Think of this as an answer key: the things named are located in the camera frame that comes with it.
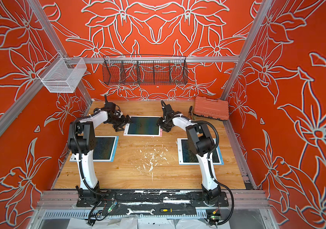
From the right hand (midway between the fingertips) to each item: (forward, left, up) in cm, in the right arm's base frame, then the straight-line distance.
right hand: (158, 125), depth 101 cm
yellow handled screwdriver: (-51, -9, -3) cm, 51 cm away
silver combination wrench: (-52, +12, -3) cm, 53 cm away
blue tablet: (-20, +34, -2) cm, 39 cm away
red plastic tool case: (+15, -42, +2) cm, 45 cm away
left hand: (0, +21, 0) cm, 21 cm away
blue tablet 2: (-20, -20, -3) cm, 28 cm away
